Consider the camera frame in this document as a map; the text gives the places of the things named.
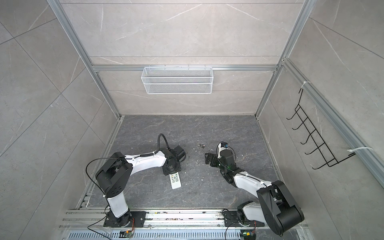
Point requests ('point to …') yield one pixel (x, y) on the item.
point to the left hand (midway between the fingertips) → (177, 167)
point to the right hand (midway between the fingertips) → (211, 154)
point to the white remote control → (175, 180)
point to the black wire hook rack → (327, 154)
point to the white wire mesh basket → (177, 80)
